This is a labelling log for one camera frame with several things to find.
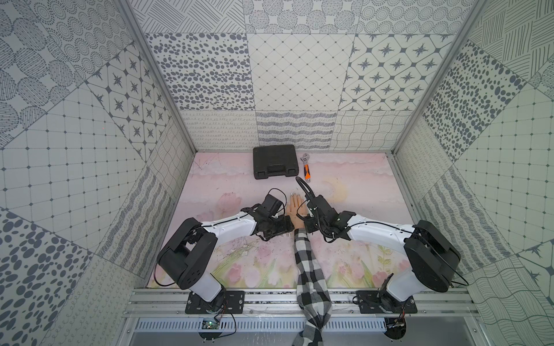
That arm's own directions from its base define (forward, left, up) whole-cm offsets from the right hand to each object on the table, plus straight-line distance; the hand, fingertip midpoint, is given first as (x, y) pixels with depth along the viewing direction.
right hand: (309, 220), depth 89 cm
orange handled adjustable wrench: (+41, -1, -4) cm, 41 cm away
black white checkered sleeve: (-27, 0, 0) cm, 27 cm away
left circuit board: (-36, +35, -7) cm, 51 cm away
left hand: (-6, +6, 0) cm, 8 cm away
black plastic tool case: (+36, +16, -1) cm, 40 cm away
